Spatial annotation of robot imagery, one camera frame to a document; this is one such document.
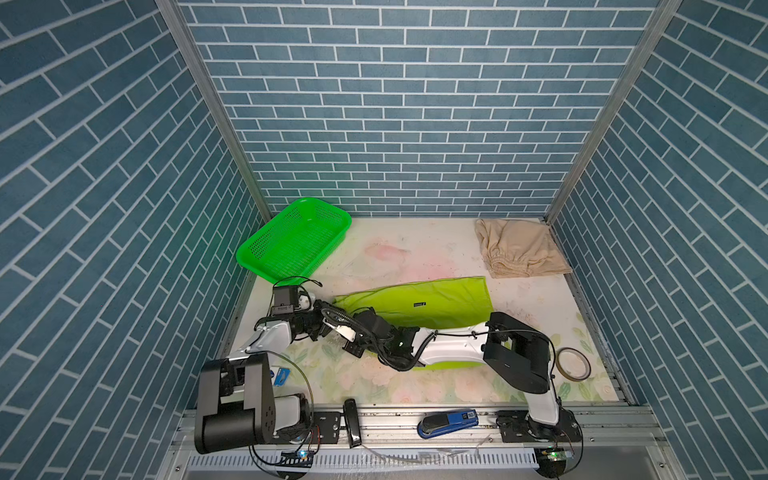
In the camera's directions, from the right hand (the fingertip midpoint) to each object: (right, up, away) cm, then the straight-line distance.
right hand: (335, 324), depth 82 cm
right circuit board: (+55, -31, -10) cm, 64 cm away
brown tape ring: (+68, -13, +4) cm, 69 cm away
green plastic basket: (-23, +24, +33) cm, 46 cm away
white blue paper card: (-15, -14, 0) cm, 21 cm away
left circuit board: (-7, -31, -9) cm, 33 cm away
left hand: (+1, +2, +6) cm, 6 cm away
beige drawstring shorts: (+62, +21, +26) cm, 71 cm away
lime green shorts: (+25, +3, +12) cm, 28 cm away
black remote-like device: (+6, -22, -9) cm, 25 cm away
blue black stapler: (+28, -22, -9) cm, 36 cm away
